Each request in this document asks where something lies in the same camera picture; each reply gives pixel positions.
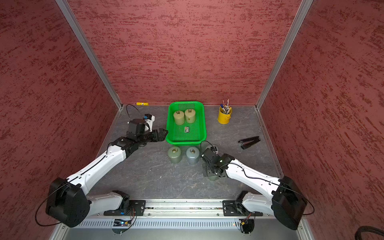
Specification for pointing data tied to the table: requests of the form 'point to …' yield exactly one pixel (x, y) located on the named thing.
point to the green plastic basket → (189, 134)
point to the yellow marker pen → (140, 103)
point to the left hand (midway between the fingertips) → (161, 134)
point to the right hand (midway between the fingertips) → (213, 172)
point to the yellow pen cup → (224, 118)
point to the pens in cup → (225, 108)
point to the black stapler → (247, 142)
